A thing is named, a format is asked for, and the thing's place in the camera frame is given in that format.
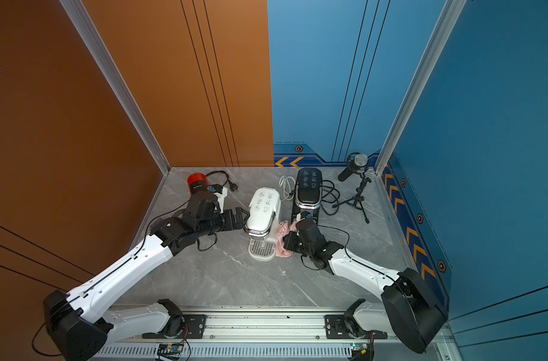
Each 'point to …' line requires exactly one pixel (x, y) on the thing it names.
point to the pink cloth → (281, 231)
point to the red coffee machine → (194, 177)
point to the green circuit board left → (170, 351)
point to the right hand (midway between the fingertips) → (282, 238)
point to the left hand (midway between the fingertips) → (241, 212)
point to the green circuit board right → (362, 351)
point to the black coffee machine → (308, 192)
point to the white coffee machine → (262, 223)
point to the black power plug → (232, 186)
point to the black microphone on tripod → (357, 163)
